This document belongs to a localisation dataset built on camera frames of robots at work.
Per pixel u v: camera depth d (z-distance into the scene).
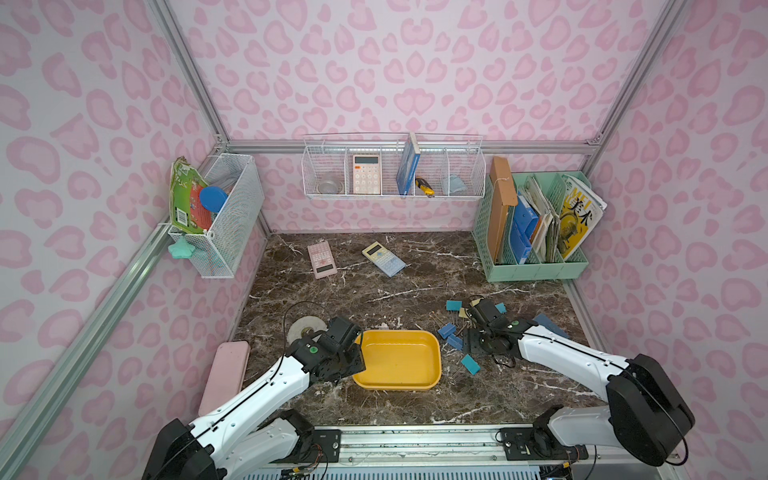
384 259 1.10
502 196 0.83
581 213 0.98
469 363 0.86
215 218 0.71
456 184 1.00
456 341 0.89
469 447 0.75
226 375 0.84
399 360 0.87
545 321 0.95
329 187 0.96
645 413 0.41
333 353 0.62
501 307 0.98
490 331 0.68
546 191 1.05
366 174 0.94
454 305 0.98
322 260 1.10
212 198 0.75
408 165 0.88
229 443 0.41
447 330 0.92
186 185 0.71
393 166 0.99
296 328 0.93
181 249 0.63
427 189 0.92
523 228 0.97
